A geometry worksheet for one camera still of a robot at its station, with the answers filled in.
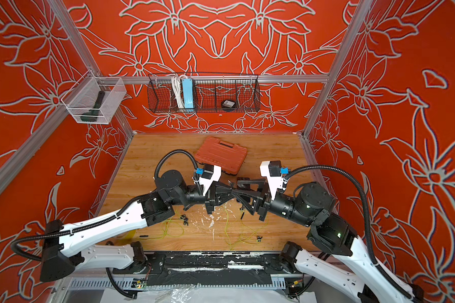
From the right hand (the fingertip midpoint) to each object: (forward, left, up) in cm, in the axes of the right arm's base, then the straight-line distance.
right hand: (234, 186), depth 49 cm
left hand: (+1, -2, -4) cm, 4 cm away
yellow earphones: (+2, +27, -40) cm, 48 cm away
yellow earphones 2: (0, -7, -42) cm, 42 cm away
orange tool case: (+37, +1, -35) cm, 51 cm away
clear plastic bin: (+51, +68, -7) cm, 85 cm away
